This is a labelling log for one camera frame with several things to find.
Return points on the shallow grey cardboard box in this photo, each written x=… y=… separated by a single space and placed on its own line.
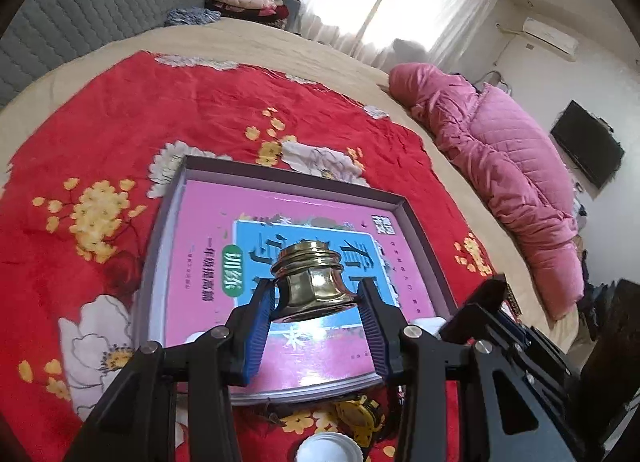
x=160 y=242

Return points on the blue patterned cloth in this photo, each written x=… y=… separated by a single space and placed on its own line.
x=192 y=17

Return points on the beige bed sheet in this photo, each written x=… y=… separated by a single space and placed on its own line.
x=300 y=57

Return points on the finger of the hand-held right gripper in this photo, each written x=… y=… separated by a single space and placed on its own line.
x=475 y=309
x=520 y=329

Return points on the white earbuds case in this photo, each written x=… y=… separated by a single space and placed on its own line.
x=429 y=326

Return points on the black television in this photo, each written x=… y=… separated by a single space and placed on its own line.
x=587 y=142

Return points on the white curtain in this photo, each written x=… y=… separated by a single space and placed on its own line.
x=425 y=2

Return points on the white air conditioner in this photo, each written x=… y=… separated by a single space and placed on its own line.
x=550 y=37

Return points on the grey cloth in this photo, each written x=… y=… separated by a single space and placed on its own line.
x=410 y=51

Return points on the grey quilted headboard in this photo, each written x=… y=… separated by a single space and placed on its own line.
x=100 y=7

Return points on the pink quilted duvet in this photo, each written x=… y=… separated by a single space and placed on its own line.
x=500 y=152

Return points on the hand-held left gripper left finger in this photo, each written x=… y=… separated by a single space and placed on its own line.
x=255 y=342

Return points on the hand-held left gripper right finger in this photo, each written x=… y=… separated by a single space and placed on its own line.
x=377 y=342

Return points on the small white bottle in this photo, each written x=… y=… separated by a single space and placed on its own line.
x=192 y=337

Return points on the small glass jar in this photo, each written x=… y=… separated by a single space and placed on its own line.
x=310 y=287

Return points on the white ribbed screw cap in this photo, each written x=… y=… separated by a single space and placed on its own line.
x=327 y=449

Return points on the pink book with blue panel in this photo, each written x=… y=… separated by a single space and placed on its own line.
x=210 y=222

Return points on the yellow black tape measure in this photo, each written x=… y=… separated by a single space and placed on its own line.
x=360 y=417

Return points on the red floral blanket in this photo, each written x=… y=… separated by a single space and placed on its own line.
x=125 y=117

